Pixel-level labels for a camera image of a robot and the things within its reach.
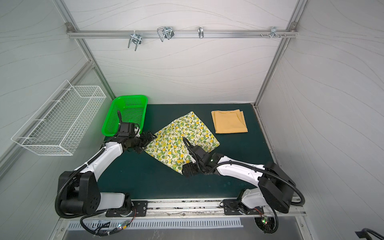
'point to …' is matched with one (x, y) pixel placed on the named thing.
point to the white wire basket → (58, 125)
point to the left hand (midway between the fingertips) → (155, 138)
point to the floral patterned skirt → (169, 146)
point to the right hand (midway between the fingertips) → (191, 165)
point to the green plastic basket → (132, 108)
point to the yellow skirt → (229, 121)
